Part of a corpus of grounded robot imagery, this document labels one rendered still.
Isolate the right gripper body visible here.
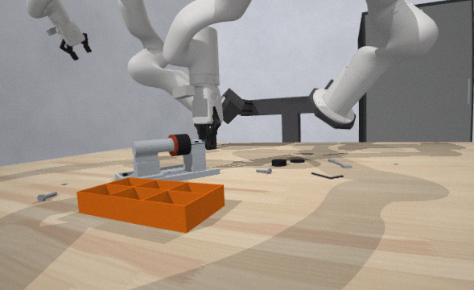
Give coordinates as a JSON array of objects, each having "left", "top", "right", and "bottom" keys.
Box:
[{"left": 56, "top": 20, "right": 85, "bottom": 47}]

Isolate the orange parts tray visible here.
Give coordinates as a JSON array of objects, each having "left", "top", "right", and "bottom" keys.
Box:
[{"left": 76, "top": 177, "right": 225, "bottom": 233}]

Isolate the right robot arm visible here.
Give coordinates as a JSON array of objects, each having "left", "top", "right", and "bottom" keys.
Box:
[{"left": 26, "top": 0, "right": 189, "bottom": 96}]

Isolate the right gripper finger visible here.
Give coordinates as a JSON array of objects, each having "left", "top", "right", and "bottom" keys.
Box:
[
  {"left": 82, "top": 33, "right": 92, "bottom": 52},
  {"left": 60, "top": 39, "right": 79, "bottom": 60}
]

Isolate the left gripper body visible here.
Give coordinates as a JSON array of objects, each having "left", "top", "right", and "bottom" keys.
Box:
[{"left": 192, "top": 85, "right": 223, "bottom": 124}]

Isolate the red-brown ring spacer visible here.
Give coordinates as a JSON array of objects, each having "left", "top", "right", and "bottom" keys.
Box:
[{"left": 168, "top": 135, "right": 179, "bottom": 156}]

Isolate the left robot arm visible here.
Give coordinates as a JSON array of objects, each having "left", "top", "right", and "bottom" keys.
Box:
[{"left": 163, "top": 0, "right": 439, "bottom": 124}]

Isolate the grey bolt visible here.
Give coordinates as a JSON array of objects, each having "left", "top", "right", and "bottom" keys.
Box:
[
  {"left": 256, "top": 168, "right": 272, "bottom": 174},
  {"left": 37, "top": 192, "right": 57, "bottom": 201}
]

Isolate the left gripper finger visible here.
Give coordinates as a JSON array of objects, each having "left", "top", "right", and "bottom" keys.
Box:
[
  {"left": 194, "top": 123, "right": 207, "bottom": 140},
  {"left": 205, "top": 106, "right": 221, "bottom": 150}
]

